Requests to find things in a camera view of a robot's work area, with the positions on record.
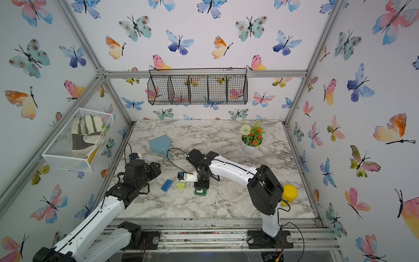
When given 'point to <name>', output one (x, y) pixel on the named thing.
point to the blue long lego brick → (167, 185)
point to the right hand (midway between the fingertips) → (200, 181)
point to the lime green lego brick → (180, 186)
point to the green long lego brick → (201, 192)
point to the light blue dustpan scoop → (161, 144)
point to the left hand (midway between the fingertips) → (158, 164)
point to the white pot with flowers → (251, 137)
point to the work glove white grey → (86, 132)
